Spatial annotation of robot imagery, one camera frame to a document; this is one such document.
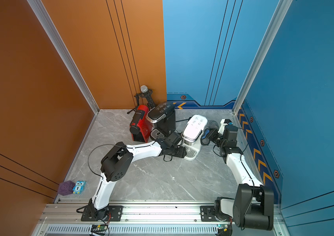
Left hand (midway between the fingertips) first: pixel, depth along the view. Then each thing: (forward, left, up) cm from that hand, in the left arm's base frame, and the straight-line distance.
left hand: (185, 152), depth 94 cm
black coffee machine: (+13, +14, +18) cm, 26 cm away
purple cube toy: (-24, +64, +3) cm, 69 cm away
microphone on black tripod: (+34, +28, +21) cm, 48 cm away
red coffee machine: (+8, +28, +15) cm, 33 cm away
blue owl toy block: (-22, +60, -1) cm, 64 cm away
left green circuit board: (-40, +42, -4) cm, 58 cm away
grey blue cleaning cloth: (+7, -14, +20) cm, 25 cm away
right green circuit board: (-40, -17, -2) cm, 44 cm away
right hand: (+6, -12, +16) cm, 21 cm away
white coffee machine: (-1, -2, +20) cm, 20 cm away
